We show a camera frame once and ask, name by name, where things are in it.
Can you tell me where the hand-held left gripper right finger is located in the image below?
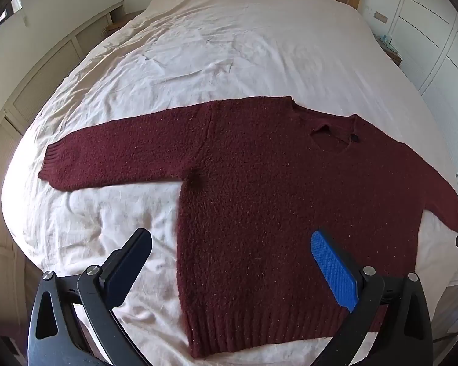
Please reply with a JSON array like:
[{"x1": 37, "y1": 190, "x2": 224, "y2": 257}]
[{"x1": 310, "y1": 230, "x2": 434, "y2": 366}]

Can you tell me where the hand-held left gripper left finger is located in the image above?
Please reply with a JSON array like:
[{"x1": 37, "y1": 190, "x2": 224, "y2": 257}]
[{"x1": 27, "y1": 228, "x2": 153, "y2": 366}]

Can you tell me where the dark red knit sweater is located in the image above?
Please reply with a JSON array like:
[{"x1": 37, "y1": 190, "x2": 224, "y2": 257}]
[{"x1": 38, "y1": 95, "x2": 458, "y2": 359}]

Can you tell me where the wooden nightstand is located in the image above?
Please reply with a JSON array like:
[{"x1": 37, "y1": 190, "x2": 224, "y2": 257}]
[{"x1": 376, "y1": 36, "x2": 404, "y2": 66}]

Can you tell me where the white panelled wardrobe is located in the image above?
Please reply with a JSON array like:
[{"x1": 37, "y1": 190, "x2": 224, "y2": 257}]
[{"x1": 387, "y1": 0, "x2": 458, "y2": 178}]

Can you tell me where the bed with white sheet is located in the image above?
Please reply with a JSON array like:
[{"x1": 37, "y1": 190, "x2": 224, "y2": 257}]
[{"x1": 0, "y1": 0, "x2": 458, "y2": 366}]

